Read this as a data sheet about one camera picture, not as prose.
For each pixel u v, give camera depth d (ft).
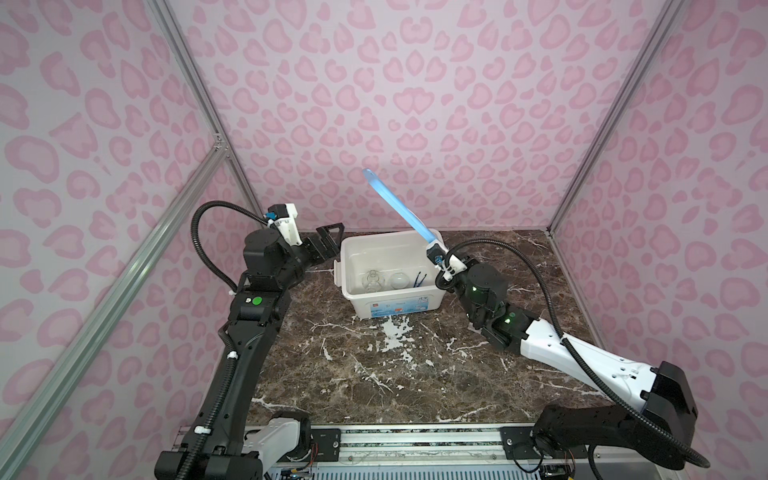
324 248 2.00
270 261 1.62
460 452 2.37
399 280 3.39
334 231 2.13
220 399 1.30
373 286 3.33
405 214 2.03
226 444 1.24
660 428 1.21
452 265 2.02
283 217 1.95
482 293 1.72
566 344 1.57
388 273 3.45
